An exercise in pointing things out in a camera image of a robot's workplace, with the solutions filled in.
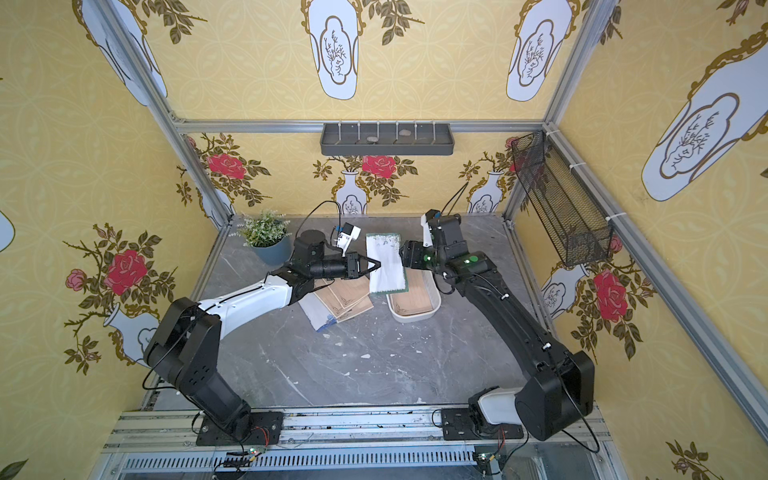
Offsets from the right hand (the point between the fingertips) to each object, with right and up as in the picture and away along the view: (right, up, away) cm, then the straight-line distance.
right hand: (408, 253), depth 79 cm
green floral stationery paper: (-5, -7, +2) cm, 8 cm away
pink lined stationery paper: (+4, -16, +18) cm, 24 cm away
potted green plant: (-44, +6, +15) cm, 47 cm away
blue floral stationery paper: (-27, -20, +13) cm, 36 cm away
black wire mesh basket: (+48, +6, +4) cm, 49 cm away
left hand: (-6, -4, 0) cm, 7 cm away
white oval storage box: (+5, -8, +21) cm, 24 cm away
